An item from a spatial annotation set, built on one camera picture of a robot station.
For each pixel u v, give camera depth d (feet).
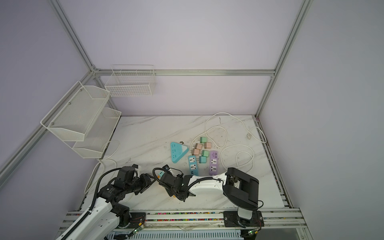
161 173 2.33
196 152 3.18
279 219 2.50
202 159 3.05
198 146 3.29
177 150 3.16
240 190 1.45
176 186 2.02
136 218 2.43
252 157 3.13
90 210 1.63
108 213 1.77
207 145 3.31
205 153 3.20
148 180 2.43
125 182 2.04
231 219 2.40
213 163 2.98
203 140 3.41
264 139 3.63
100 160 3.11
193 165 2.97
